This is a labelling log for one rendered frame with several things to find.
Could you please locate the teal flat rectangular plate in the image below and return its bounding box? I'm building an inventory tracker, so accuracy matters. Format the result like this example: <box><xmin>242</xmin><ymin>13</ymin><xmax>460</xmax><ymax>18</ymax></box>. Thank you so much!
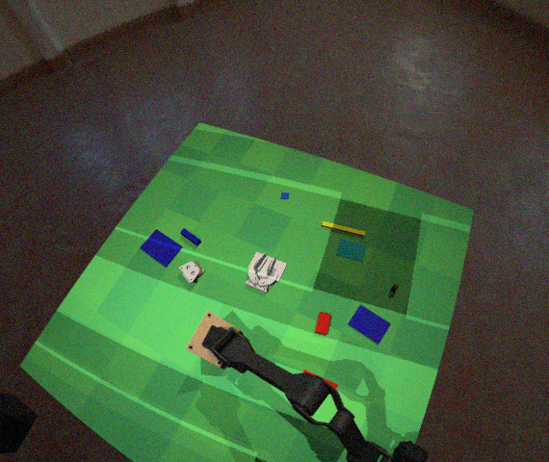
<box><xmin>336</xmin><ymin>239</ymin><xmax>366</xmax><ymax>261</ymax></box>

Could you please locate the yellow long bar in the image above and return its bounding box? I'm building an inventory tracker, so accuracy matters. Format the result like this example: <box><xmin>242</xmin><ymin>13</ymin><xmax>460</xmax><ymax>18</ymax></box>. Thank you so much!
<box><xmin>322</xmin><ymin>221</ymin><xmax>365</xmax><ymax>237</ymax></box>

